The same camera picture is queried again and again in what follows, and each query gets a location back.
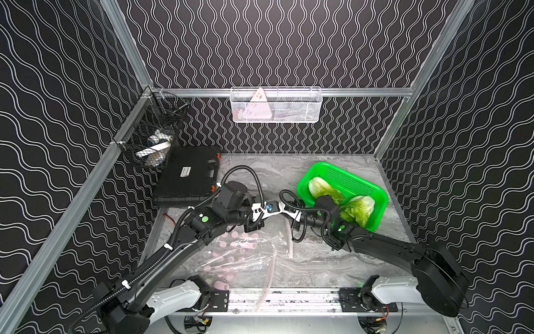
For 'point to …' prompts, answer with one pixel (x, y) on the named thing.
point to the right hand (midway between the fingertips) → (277, 204)
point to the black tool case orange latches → (189, 177)
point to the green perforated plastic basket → (348, 186)
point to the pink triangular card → (258, 107)
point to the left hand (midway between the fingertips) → (269, 206)
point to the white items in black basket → (158, 144)
